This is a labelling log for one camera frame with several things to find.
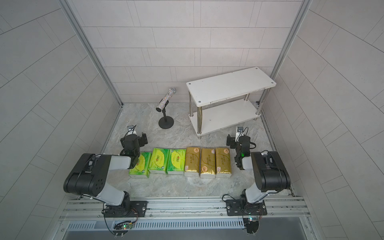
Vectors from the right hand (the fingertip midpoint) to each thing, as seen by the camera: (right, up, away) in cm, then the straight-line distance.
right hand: (236, 133), depth 95 cm
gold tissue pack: (-28, -16, -16) cm, 36 cm away
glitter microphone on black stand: (-47, +7, +8) cm, 48 cm away
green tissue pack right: (-37, -14, -14) cm, 42 cm away
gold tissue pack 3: (-11, -14, -14) cm, 23 cm away
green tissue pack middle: (-46, -14, -14) cm, 50 cm away
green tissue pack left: (-54, -17, -16) cm, 58 cm away
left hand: (-63, +1, -1) cm, 63 cm away
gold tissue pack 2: (-19, -17, -18) cm, 31 cm away
